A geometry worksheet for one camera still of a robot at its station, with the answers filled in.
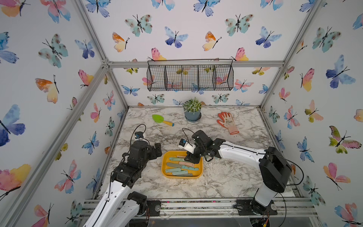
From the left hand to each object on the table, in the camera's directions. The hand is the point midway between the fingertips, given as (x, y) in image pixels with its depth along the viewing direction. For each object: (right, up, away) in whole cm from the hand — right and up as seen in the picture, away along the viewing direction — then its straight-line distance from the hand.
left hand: (153, 144), depth 76 cm
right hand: (+18, -7, +7) cm, 20 cm away
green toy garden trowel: (-4, +14, +38) cm, 41 cm away
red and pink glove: (+49, +11, +33) cm, 60 cm away
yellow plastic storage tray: (+10, -15, +12) cm, 22 cm away
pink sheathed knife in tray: (+18, -13, +11) cm, 25 cm away
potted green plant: (+22, +21, +24) cm, 39 cm away
